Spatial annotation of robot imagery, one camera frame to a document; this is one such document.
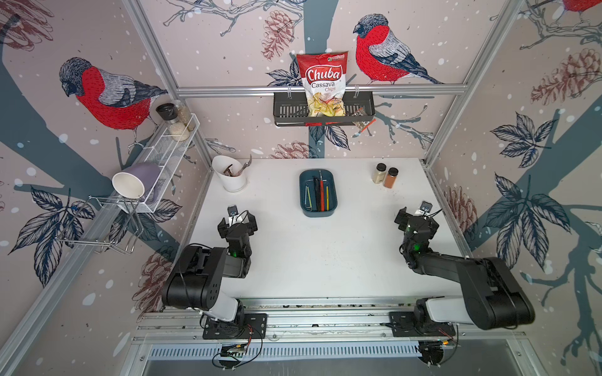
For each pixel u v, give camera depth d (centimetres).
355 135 118
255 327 73
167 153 90
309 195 107
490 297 43
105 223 58
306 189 110
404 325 73
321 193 107
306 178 110
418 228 68
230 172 106
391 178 106
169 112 78
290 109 95
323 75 80
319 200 105
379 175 107
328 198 106
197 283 45
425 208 76
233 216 76
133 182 61
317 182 110
